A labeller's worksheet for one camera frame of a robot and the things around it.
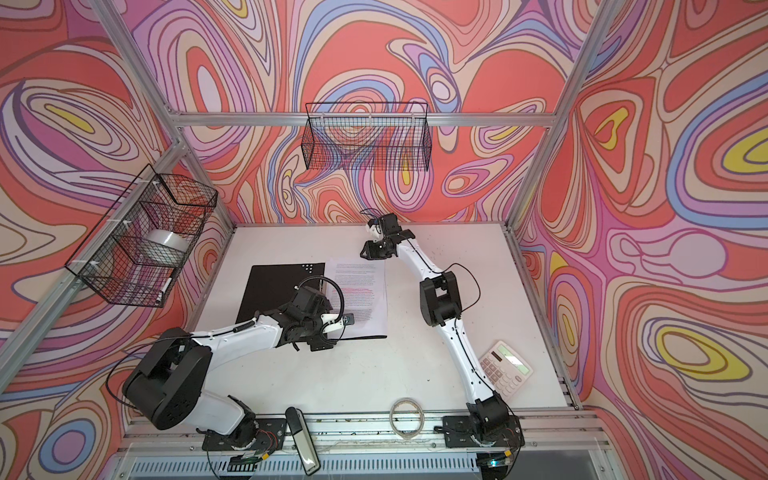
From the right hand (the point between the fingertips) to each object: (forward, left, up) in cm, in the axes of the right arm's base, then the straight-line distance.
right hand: (367, 259), depth 110 cm
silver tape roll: (-17, +48, +32) cm, 60 cm away
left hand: (-25, +10, +3) cm, 27 cm away
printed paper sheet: (-13, +3, 0) cm, 13 cm away
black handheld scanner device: (-57, +14, +4) cm, 59 cm away
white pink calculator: (-43, -39, +1) cm, 58 cm away
